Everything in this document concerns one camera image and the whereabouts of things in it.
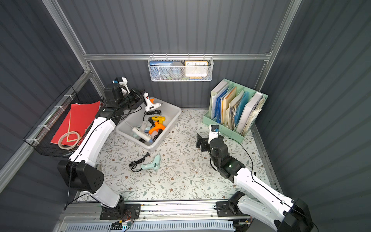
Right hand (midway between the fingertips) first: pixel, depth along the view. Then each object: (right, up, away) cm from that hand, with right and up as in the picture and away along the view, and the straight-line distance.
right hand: (209, 133), depth 76 cm
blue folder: (+10, +14, +27) cm, 32 cm away
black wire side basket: (-74, -1, -15) cm, 76 cm away
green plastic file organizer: (+18, +15, +16) cm, 28 cm away
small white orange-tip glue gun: (-32, +16, +5) cm, 37 cm away
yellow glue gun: (-33, +8, +36) cm, 49 cm away
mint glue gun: (-31, -21, +12) cm, 39 cm away
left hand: (-35, +23, -1) cm, 42 cm away
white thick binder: (+30, +20, +14) cm, 38 cm away
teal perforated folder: (+23, +16, +16) cm, 32 cm away
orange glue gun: (-34, +3, +29) cm, 45 cm away
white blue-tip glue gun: (-44, -1, +23) cm, 49 cm away
